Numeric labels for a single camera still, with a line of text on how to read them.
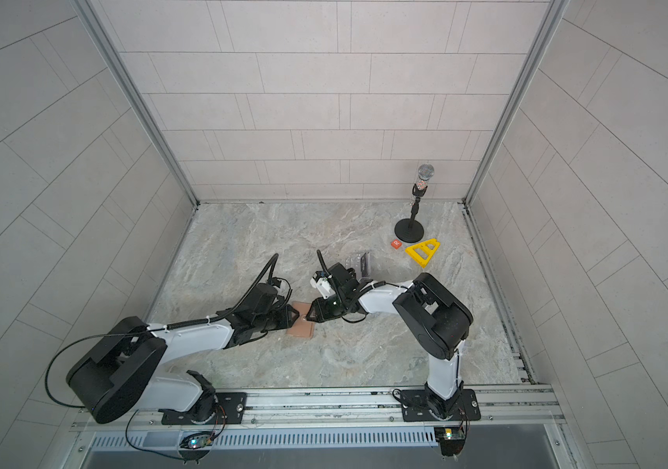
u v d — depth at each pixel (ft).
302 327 2.76
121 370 1.37
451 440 2.23
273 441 2.42
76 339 1.36
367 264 2.99
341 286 2.37
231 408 2.32
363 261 3.06
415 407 2.33
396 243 3.37
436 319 1.56
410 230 3.52
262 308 2.26
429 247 3.35
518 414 2.32
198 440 2.11
